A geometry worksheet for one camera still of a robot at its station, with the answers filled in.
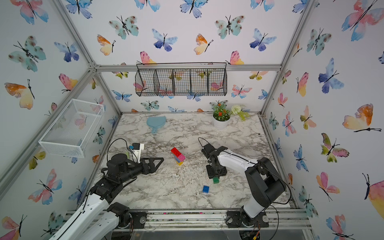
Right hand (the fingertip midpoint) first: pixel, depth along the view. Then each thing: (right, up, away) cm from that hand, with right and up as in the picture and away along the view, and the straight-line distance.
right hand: (215, 174), depth 87 cm
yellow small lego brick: (-21, +5, +6) cm, 22 cm away
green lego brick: (0, -3, -2) cm, 3 cm away
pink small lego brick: (-19, +10, -3) cm, 22 cm away
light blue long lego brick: (-22, +9, -2) cm, 24 cm away
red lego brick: (-23, +13, -1) cm, 26 cm away
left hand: (-29, +11, -13) cm, 34 cm away
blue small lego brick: (-6, -7, -4) cm, 10 cm away
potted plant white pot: (+5, +35, +13) cm, 37 cm away
